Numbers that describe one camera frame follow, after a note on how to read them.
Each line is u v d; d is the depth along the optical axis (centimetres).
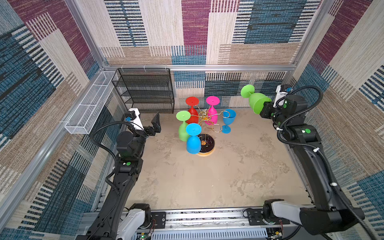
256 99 64
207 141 100
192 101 83
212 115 78
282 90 57
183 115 77
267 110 61
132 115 54
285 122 49
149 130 61
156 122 65
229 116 100
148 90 111
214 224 73
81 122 70
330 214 36
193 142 76
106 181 48
